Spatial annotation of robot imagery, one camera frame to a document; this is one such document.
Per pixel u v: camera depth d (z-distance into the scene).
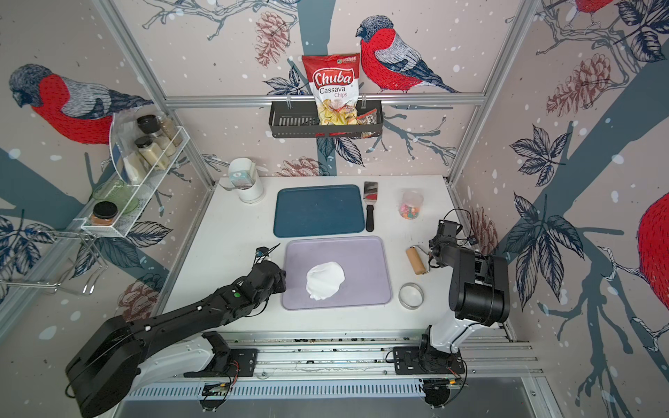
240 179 1.06
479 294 0.47
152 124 0.79
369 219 1.07
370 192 1.19
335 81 0.80
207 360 0.61
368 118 0.86
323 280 0.90
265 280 0.66
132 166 0.70
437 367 0.68
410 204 1.04
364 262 0.94
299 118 0.95
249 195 1.10
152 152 0.76
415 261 0.92
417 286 0.87
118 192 0.70
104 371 0.40
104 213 0.59
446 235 0.77
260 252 0.78
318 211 1.10
